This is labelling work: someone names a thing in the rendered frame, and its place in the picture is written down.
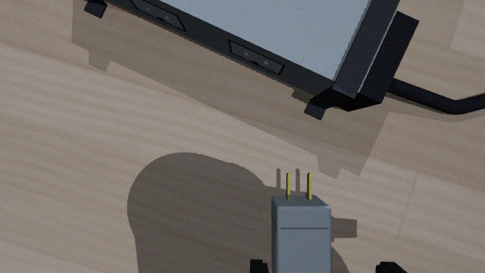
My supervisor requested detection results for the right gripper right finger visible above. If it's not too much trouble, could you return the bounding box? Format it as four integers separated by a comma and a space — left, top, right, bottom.
375, 262, 408, 273

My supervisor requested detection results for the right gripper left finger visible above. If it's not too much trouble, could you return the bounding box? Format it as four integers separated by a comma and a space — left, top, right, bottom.
250, 259, 269, 273

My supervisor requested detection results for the white charger plug with brass prongs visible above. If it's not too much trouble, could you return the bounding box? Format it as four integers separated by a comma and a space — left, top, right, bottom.
271, 173, 331, 273

